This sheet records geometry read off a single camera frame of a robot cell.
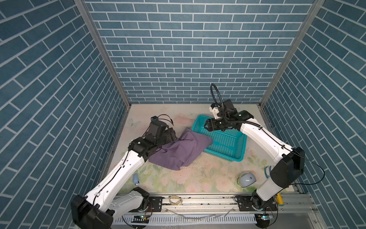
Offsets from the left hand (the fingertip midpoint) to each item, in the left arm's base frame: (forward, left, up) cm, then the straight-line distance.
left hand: (171, 133), depth 77 cm
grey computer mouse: (-20, -40, -13) cm, 47 cm away
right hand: (+7, -21, 0) cm, 22 cm away
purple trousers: (-6, -2, -13) cm, 15 cm away
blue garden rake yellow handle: (-30, -58, -19) cm, 68 cm away
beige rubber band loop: (-29, -4, -21) cm, 37 cm away
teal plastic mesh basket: (+5, -39, -21) cm, 45 cm away
